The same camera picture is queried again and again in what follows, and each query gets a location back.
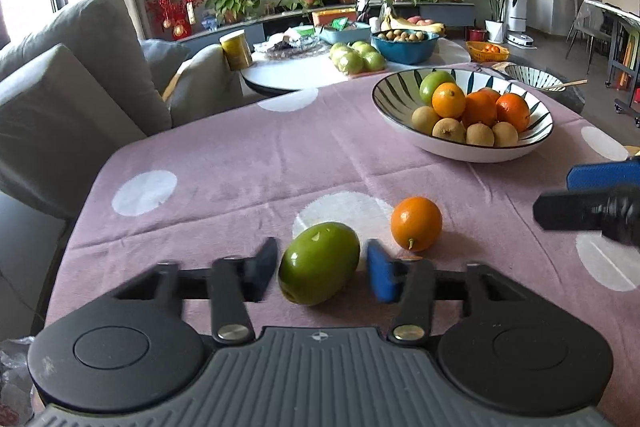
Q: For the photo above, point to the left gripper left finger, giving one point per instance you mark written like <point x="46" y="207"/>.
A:
<point x="234" y="282"/>

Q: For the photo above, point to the striped ceramic fruit bowl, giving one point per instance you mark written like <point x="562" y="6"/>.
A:
<point x="397" y="99"/>

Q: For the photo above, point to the orange fruit basket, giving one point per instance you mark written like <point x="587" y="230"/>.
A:
<point x="485" y="52"/>

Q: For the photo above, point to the dark tv cabinet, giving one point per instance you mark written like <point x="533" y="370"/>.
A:
<point x="259" y="29"/>

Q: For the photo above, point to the blue bowl of nuts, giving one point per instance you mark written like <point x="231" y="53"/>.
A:
<point x="398" y="47"/>

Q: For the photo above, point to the glass tray with snacks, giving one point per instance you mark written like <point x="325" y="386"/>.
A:
<point x="283" y="47"/>

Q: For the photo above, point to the small orange kumquat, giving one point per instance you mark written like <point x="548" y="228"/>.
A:
<point x="448" y="101"/>
<point x="416" y="224"/>

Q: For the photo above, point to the large green mango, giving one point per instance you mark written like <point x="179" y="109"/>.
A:
<point x="319" y="263"/>

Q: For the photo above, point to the small green mango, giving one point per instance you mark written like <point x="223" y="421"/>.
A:
<point x="431" y="82"/>

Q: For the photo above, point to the small orange kumquat back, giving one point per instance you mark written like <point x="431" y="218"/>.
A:
<point x="416" y="224"/>

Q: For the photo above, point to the wooden spoon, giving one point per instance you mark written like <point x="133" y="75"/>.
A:
<point x="563" y="85"/>

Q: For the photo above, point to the light blue snack container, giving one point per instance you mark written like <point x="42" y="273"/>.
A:
<point x="353" y="32"/>

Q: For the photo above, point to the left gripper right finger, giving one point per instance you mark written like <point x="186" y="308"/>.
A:
<point x="410" y="284"/>

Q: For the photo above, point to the orange tangerine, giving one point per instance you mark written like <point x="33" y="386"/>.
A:
<point x="514" y="110"/>
<point x="480" y="108"/>

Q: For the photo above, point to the red flower decoration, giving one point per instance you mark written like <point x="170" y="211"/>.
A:
<point x="175" y="16"/>

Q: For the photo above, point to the green apples pile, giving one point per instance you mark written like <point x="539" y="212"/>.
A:
<point x="356" y="58"/>

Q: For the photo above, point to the yellow tin can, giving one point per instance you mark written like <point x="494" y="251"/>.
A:
<point x="236" y="50"/>

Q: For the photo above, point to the small striped bowl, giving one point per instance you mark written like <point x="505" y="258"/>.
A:
<point x="534" y="78"/>

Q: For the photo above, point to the banana bunch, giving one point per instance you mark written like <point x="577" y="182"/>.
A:
<point x="390" y="21"/>

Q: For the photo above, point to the pink dotted tablecloth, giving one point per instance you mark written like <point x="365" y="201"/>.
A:
<point x="219" y="186"/>

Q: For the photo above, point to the grey sofa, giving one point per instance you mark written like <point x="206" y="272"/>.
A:
<point x="84" y="86"/>

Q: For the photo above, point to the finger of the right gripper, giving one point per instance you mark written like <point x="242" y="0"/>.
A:
<point x="604" y="175"/>
<point x="571" y="210"/>

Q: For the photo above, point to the orange tangerine front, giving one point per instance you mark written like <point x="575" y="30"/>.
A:
<point x="514" y="110"/>

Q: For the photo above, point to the brown kiwi fruit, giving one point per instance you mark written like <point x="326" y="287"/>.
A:
<point x="449" y="129"/>

